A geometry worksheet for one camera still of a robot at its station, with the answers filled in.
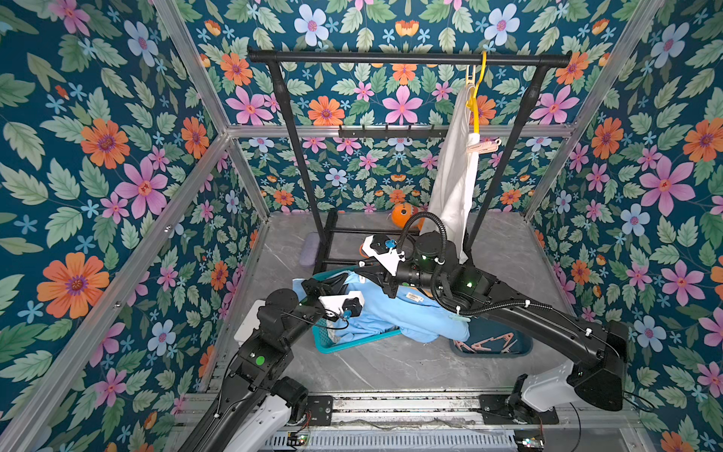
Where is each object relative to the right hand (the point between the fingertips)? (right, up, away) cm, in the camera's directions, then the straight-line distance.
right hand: (366, 255), depth 64 cm
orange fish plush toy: (+11, +14, +43) cm, 47 cm away
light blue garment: (+1, -14, +6) cm, 15 cm away
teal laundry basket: (-14, -26, +16) cm, 33 cm away
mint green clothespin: (+23, -16, +6) cm, 29 cm away
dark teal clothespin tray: (+37, -27, +20) cm, 50 cm away
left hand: (-5, -4, 0) cm, 6 cm away
